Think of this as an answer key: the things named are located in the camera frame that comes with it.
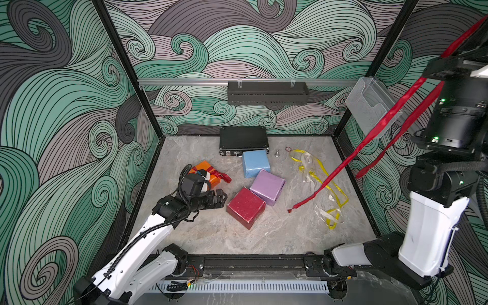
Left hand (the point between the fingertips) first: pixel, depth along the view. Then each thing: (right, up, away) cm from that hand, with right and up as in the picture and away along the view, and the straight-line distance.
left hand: (218, 195), depth 75 cm
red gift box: (+11, -7, +7) cm, 15 cm away
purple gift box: (+23, +1, +16) cm, 28 cm away
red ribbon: (-1, +6, +19) cm, 19 cm away
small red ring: (+39, +19, +39) cm, 59 cm away
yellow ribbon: (+52, -13, +11) cm, 55 cm away
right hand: (+45, +38, -50) cm, 77 cm away
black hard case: (+5, +24, +42) cm, 49 cm away
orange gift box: (-4, +4, +18) cm, 19 cm away
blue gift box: (+17, +12, +26) cm, 33 cm away
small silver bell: (+31, +16, +35) cm, 49 cm away
